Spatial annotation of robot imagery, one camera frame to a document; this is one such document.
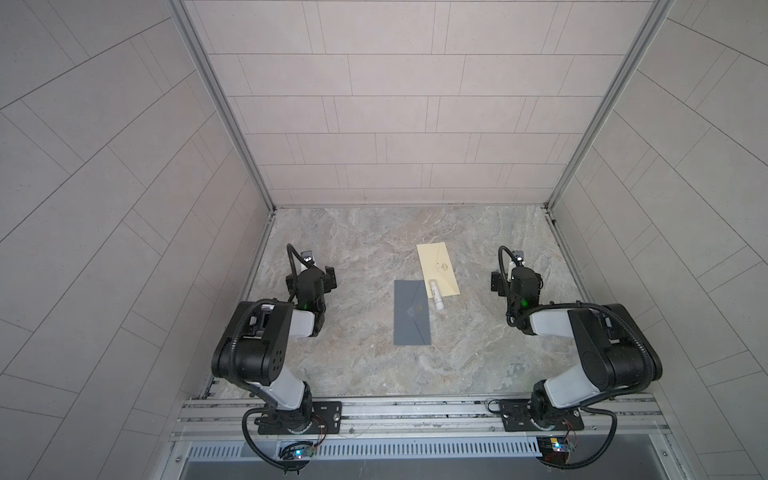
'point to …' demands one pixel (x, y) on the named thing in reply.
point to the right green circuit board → (554, 449)
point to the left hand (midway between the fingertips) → (318, 262)
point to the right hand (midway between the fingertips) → (509, 268)
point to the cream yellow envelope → (436, 265)
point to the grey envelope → (411, 322)
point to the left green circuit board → (296, 452)
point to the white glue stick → (436, 295)
